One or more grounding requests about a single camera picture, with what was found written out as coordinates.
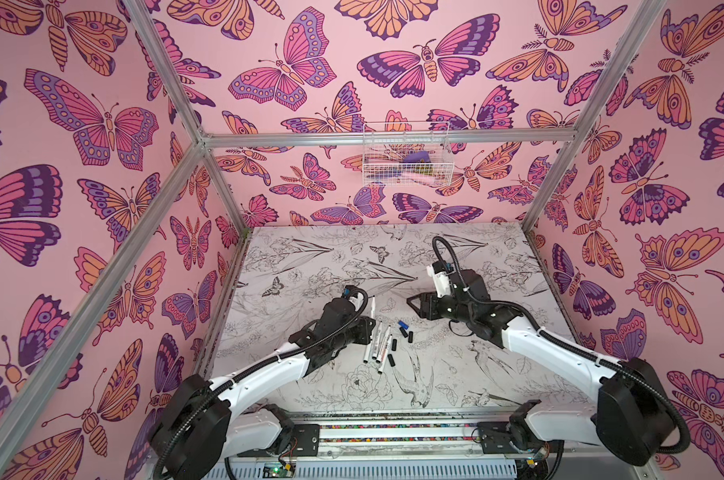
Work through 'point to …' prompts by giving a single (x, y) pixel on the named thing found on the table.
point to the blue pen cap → (403, 324)
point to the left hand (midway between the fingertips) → (377, 319)
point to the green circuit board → (276, 470)
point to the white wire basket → (407, 154)
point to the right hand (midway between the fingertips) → (415, 295)
